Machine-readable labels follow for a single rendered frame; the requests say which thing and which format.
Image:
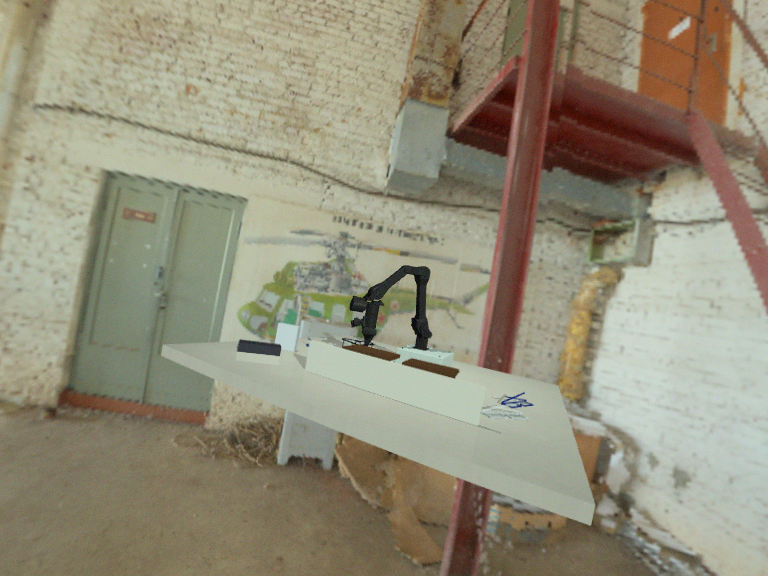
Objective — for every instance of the white rectangular panel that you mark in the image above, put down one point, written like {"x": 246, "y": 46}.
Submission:
{"x": 423, "y": 389}

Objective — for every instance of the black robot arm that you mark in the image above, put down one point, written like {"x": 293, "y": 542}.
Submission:
{"x": 419, "y": 322}

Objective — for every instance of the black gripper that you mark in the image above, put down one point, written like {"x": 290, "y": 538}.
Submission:
{"x": 369, "y": 331}

